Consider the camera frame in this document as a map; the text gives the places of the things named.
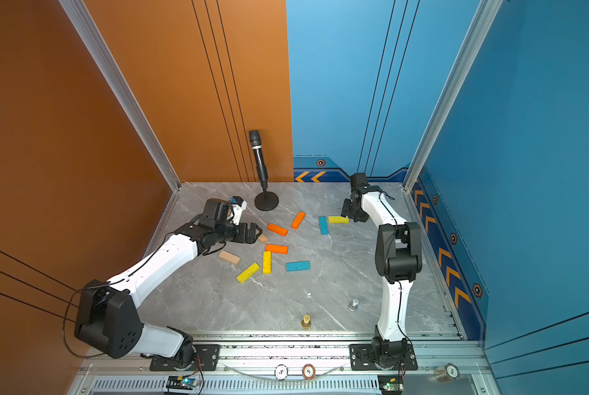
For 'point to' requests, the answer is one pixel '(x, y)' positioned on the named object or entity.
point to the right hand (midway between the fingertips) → (350, 214)
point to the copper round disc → (308, 371)
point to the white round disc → (280, 372)
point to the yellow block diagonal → (248, 272)
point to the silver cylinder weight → (353, 304)
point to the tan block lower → (226, 255)
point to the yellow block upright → (266, 262)
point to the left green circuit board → (182, 383)
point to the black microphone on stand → (266, 200)
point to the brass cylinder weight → (306, 322)
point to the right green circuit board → (391, 383)
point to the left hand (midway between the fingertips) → (252, 225)
